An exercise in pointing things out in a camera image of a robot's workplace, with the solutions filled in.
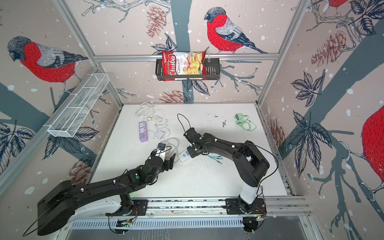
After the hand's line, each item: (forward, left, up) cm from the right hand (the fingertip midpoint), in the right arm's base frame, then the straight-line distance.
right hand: (192, 153), depth 90 cm
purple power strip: (+15, +35, +1) cm, 38 cm away
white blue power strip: (-1, +6, -1) cm, 6 cm away
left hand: (-5, +12, +9) cm, 16 cm away
